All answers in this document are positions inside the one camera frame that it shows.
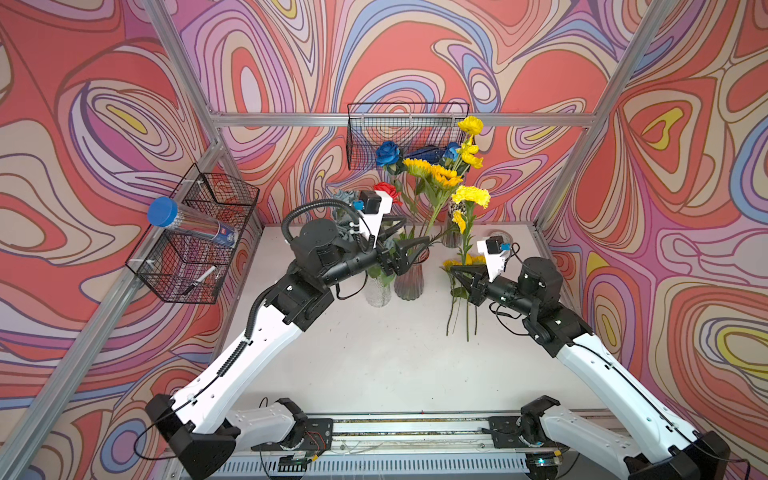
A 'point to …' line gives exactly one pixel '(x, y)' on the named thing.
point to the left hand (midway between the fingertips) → (420, 231)
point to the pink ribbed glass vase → (409, 285)
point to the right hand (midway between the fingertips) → (452, 277)
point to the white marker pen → (200, 278)
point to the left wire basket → (227, 199)
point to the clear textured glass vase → (378, 291)
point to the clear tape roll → (507, 238)
